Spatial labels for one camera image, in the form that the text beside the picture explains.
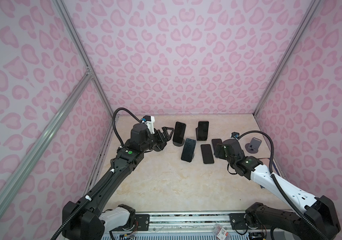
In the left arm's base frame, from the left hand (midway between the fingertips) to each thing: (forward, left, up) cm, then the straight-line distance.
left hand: (169, 129), depth 74 cm
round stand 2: (-1, -14, -26) cm, 30 cm away
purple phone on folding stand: (+23, -23, -28) cm, 43 cm away
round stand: (+10, -4, -28) cm, 30 cm away
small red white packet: (-41, -23, -27) cm, 54 cm away
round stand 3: (+4, -53, -25) cm, 59 cm away
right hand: (-3, -29, -14) cm, 33 cm away
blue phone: (+1, -23, -28) cm, 36 cm away
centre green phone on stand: (+1, -11, -23) cm, 25 cm away
